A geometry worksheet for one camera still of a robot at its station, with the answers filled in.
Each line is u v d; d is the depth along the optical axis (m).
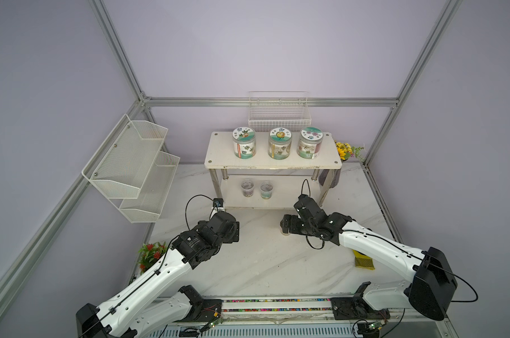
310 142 0.70
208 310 0.74
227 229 0.57
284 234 0.73
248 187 0.95
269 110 0.93
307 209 0.61
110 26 0.71
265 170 0.73
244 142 0.69
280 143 0.69
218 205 0.65
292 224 0.72
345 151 0.91
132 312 0.40
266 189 0.95
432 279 0.41
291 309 0.75
